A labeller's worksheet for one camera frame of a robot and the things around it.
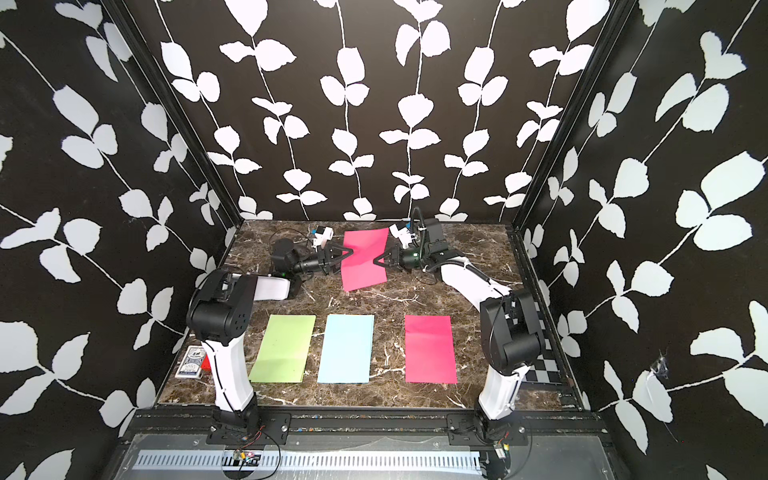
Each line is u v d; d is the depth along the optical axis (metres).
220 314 0.54
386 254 0.83
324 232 0.88
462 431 0.73
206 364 0.81
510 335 0.48
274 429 0.75
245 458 0.70
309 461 0.70
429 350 0.89
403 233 0.82
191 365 0.83
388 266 0.80
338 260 0.84
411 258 0.77
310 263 0.83
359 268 0.86
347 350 0.89
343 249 0.88
